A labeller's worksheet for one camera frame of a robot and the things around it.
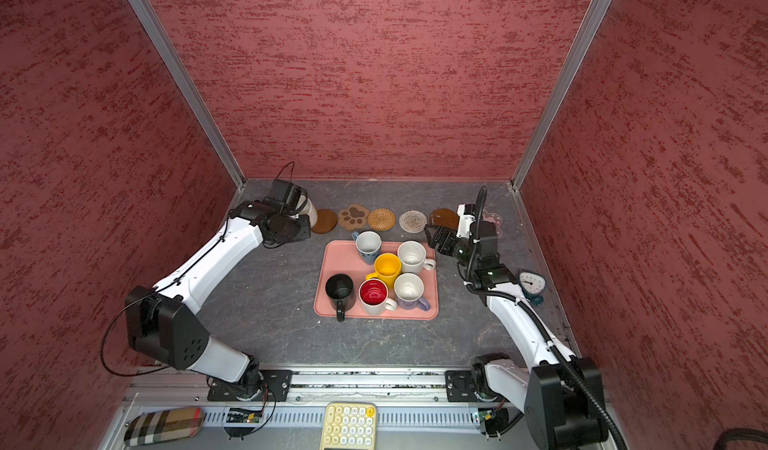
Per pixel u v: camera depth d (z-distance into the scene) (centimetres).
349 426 67
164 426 66
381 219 110
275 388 74
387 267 92
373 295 88
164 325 41
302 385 76
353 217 110
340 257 98
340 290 87
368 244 95
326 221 104
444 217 110
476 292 59
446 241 72
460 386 74
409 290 90
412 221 107
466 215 74
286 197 65
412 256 97
